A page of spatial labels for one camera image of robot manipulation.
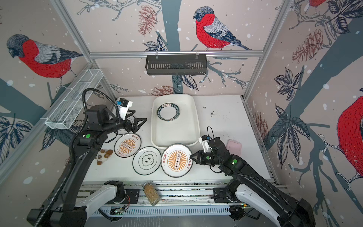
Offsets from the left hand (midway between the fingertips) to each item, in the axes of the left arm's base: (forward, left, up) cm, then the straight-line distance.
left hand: (138, 115), depth 68 cm
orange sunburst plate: (-15, -18, -21) cm, 32 cm away
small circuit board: (-36, +12, -35) cm, 52 cm away
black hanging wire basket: (+53, -4, -6) cm, 53 cm away
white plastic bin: (+9, -23, -30) cm, 38 cm away
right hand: (-15, -25, -18) cm, 35 cm away
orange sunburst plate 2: (0, +15, -33) cm, 36 cm away
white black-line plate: (-11, +1, -32) cm, 34 cm away
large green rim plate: (+26, -10, -30) cm, 41 cm away
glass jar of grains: (-29, -6, -28) cm, 41 cm away
